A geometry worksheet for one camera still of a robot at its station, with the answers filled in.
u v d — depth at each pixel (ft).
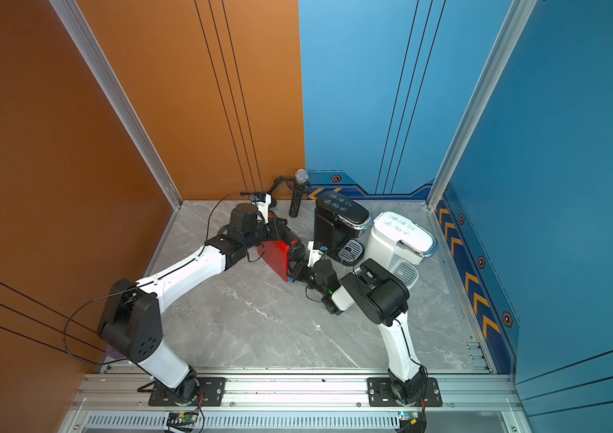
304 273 2.79
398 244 2.65
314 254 2.89
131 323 1.47
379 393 2.37
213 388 2.44
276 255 2.71
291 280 3.00
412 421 2.28
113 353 2.55
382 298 1.76
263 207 2.53
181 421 2.37
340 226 2.83
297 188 3.38
